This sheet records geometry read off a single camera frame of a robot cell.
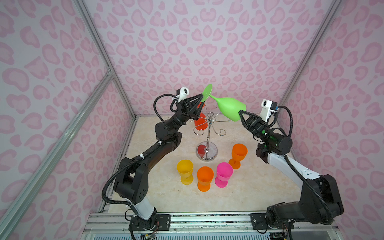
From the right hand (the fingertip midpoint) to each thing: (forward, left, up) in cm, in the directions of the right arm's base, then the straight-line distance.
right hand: (239, 116), depth 56 cm
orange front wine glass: (+3, -6, -31) cm, 32 cm away
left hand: (+1, +14, +7) cm, 16 cm away
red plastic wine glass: (+9, +14, -14) cm, 22 cm away
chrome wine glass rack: (+13, +10, -46) cm, 49 cm away
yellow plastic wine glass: (-5, +23, -35) cm, 42 cm away
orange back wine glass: (-9, +12, -35) cm, 38 cm away
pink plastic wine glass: (-7, +2, -34) cm, 35 cm away
